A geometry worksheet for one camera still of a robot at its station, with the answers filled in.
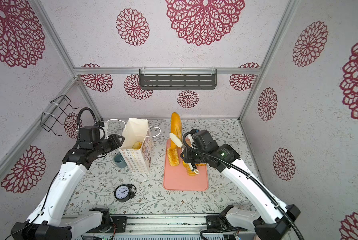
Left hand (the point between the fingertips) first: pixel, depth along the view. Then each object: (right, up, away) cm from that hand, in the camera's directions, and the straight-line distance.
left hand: (122, 141), depth 77 cm
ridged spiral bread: (+35, -18, +14) cm, 42 cm away
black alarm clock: (-1, -28, +5) cm, 29 cm away
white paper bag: (+3, +6, +16) cm, 17 cm away
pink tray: (+27, -23, +13) cm, 38 cm away
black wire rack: (-36, +15, +1) cm, 39 cm away
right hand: (+30, -4, -8) cm, 31 cm away
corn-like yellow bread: (+25, -11, +18) cm, 33 cm away
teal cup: (-7, -13, +13) cm, 19 cm away
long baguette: (+27, +7, -3) cm, 28 cm away
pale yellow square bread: (+2, -4, +17) cm, 18 cm away
